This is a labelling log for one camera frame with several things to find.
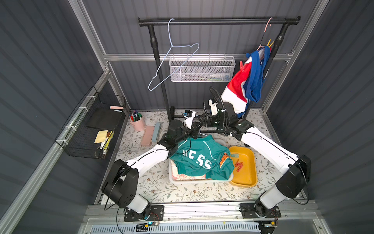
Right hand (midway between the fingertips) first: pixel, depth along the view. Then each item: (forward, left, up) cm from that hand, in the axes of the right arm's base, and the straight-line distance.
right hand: (204, 116), depth 77 cm
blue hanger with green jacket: (-5, +2, -6) cm, 8 cm away
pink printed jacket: (-25, +14, -20) cm, 35 cm away
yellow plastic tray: (-19, -26, -29) cm, 44 cm away
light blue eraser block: (+8, +32, -24) cm, 41 cm away
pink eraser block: (+6, +38, -27) cm, 47 cm away
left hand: (-3, +1, -2) cm, 4 cm away
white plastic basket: (-26, +2, -26) cm, 37 cm away
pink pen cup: (+12, +44, -18) cm, 49 cm away
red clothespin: (-17, -23, -28) cm, 40 cm away
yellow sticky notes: (-12, +52, -2) cm, 53 cm away
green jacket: (-16, +1, -14) cm, 22 cm away
